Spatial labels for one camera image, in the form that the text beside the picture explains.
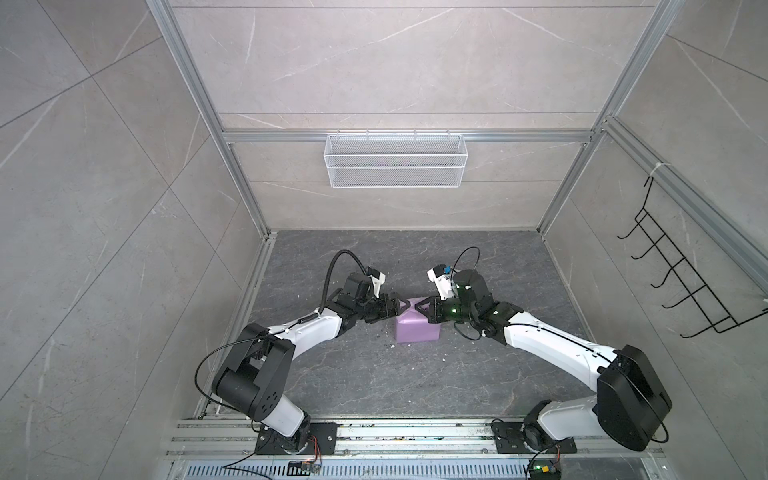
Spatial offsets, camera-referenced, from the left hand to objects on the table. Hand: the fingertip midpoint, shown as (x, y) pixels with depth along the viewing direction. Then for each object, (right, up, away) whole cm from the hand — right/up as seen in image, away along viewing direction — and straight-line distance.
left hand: (402, 302), depth 87 cm
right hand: (+3, 0, -5) cm, 6 cm away
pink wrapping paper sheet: (+3, -6, -5) cm, 8 cm away
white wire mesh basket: (-2, +46, +14) cm, 48 cm away
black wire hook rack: (+64, +2, -26) cm, 69 cm away
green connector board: (+34, -37, -17) cm, 53 cm away
